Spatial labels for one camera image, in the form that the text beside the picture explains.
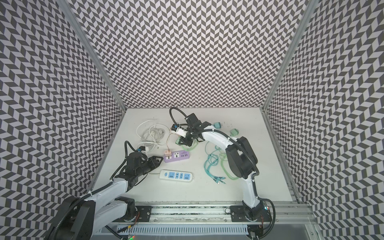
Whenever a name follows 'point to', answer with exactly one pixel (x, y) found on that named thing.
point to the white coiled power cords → (152, 133)
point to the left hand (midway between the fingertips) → (162, 159)
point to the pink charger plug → (168, 153)
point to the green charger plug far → (234, 132)
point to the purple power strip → (177, 155)
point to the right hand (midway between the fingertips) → (181, 143)
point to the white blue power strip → (175, 175)
